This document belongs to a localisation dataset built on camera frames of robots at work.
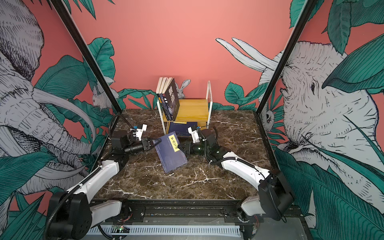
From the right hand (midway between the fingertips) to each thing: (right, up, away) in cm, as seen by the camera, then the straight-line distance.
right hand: (177, 146), depth 75 cm
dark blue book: (-1, +9, +26) cm, 28 cm away
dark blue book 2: (-3, -5, +3) cm, 7 cm away
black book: (-4, +25, +7) cm, 27 cm away
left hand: (-9, +3, +1) cm, 10 cm away
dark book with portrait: (-4, +27, +6) cm, 28 cm away
